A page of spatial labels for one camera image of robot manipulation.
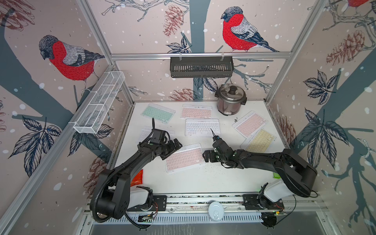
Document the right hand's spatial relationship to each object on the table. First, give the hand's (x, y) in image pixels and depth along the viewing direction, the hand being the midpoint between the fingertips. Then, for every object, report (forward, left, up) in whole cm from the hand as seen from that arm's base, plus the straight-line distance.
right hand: (208, 153), depth 89 cm
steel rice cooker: (+35, -15, +16) cm, 41 cm away
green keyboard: (+32, +37, -1) cm, 49 cm away
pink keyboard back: (+36, +9, -1) cm, 37 cm away
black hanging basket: (+53, +5, +28) cm, 60 cm away
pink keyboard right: (+26, -32, -2) cm, 41 cm away
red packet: (-17, +40, 0) cm, 43 cm away
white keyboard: (+20, +4, -1) cm, 21 cm away
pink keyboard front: (-3, +12, -2) cm, 12 cm away
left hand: (+1, +18, +6) cm, 19 cm away
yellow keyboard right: (+10, -36, -1) cm, 37 cm away
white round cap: (-31, -2, +4) cm, 31 cm away
